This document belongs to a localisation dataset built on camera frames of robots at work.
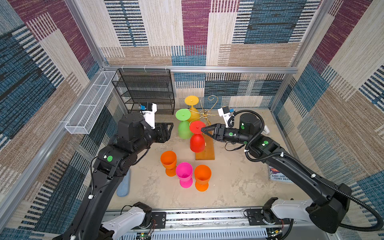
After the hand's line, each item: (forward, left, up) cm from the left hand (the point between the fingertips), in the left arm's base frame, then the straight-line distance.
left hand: (168, 122), depth 60 cm
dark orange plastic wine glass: (-9, -15, -31) cm, 36 cm away
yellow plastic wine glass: (+21, -10, -7) cm, 24 cm away
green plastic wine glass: (+11, -5, -8) cm, 14 cm away
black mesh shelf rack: (+49, +28, -18) cm, 60 cm away
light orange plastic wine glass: (-4, +3, -26) cm, 27 cm away
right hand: (-1, -14, -7) cm, 16 cm away
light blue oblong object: (-14, +28, -39) cm, 50 cm away
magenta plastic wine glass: (-8, -5, -31) cm, 33 cm away
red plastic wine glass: (+2, -12, -18) cm, 22 cm away
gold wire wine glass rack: (+8, -20, -39) cm, 45 cm away
